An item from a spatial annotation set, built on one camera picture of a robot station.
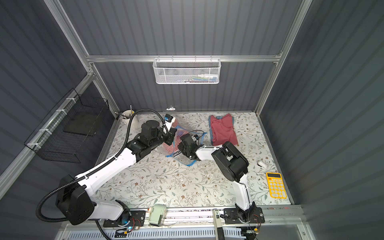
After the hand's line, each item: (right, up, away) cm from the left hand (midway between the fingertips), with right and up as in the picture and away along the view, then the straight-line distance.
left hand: (177, 130), depth 77 cm
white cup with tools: (-40, +12, +31) cm, 52 cm away
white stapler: (+48, -20, +11) cm, 54 cm away
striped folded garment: (-5, -13, +19) cm, 23 cm away
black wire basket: (-55, -1, -5) cm, 56 cm away
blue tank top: (+20, 0, +31) cm, 37 cm away
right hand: (-2, -10, +20) cm, 22 cm away
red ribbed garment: (+29, -2, +29) cm, 41 cm away
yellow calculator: (+55, -31, +5) cm, 63 cm away
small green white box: (-9, -40, -6) cm, 42 cm away
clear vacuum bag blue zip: (+1, -18, +18) cm, 26 cm away
